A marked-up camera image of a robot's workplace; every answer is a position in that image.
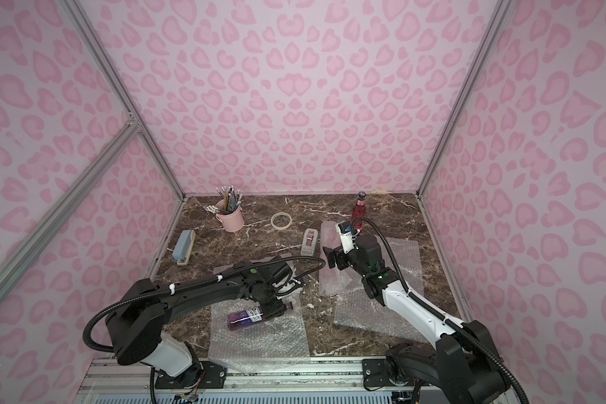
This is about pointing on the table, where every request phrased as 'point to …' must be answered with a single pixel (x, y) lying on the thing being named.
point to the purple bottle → (251, 316)
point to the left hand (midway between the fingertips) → (279, 302)
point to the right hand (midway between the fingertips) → (337, 242)
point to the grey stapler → (183, 246)
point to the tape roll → (281, 220)
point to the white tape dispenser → (309, 242)
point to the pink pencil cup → (231, 221)
